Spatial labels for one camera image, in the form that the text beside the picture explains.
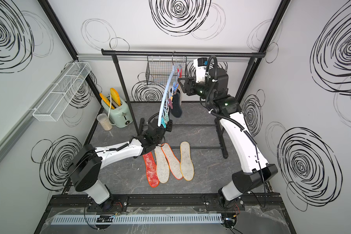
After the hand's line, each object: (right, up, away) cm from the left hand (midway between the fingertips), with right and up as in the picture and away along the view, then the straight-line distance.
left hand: (167, 114), depth 82 cm
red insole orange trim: (-9, -33, +2) cm, 34 cm away
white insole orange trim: (-4, -30, +4) cm, 31 cm away
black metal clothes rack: (+34, -21, +13) cm, 42 cm away
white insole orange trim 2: (+3, -29, +5) cm, 29 cm away
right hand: (+8, +15, -20) cm, 27 cm away
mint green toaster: (-32, -1, +13) cm, 35 cm away
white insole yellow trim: (+11, -30, +2) cm, 32 cm away
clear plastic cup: (-44, -4, +14) cm, 46 cm away
